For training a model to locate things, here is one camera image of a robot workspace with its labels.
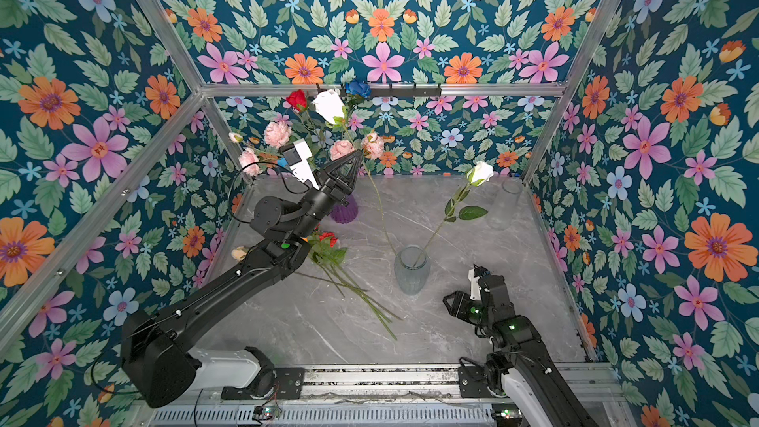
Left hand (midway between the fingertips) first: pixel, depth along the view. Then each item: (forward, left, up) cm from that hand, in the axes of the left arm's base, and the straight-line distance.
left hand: (359, 147), depth 52 cm
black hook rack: (+45, -3, -15) cm, 47 cm away
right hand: (-12, -20, -47) cm, 52 cm away
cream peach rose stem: (+8, +44, -48) cm, 66 cm away
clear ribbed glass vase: (-7, -10, -34) cm, 37 cm away
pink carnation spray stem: (+18, +31, -18) cm, 40 cm away
